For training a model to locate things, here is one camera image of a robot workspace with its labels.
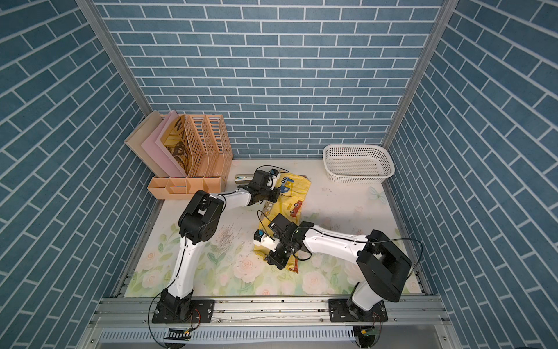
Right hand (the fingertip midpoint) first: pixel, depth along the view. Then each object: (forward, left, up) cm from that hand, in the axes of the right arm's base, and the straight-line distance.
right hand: (271, 261), depth 80 cm
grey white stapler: (+42, +21, -2) cm, 47 cm away
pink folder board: (+34, +51, +21) cm, 65 cm away
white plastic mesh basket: (+59, -40, -4) cm, 71 cm away
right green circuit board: (-18, -35, -6) cm, 40 cm away
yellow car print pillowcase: (+38, -5, -4) cm, 39 cm away
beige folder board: (+35, +60, +25) cm, 74 cm away
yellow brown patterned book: (+45, +49, +18) cm, 69 cm away
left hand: (+35, -1, -4) cm, 35 cm away
